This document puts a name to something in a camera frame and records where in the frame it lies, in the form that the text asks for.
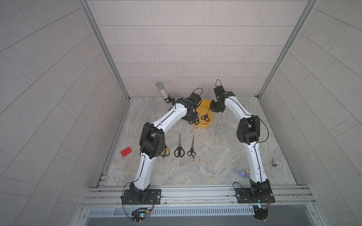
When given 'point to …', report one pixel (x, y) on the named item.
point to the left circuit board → (139, 214)
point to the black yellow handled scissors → (166, 152)
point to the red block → (126, 151)
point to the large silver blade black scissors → (179, 151)
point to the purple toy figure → (246, 173)
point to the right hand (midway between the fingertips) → (211, 107)
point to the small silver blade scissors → (206, 117)
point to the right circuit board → (261, 212)
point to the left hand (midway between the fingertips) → (193, 117)
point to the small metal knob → (274, 163)
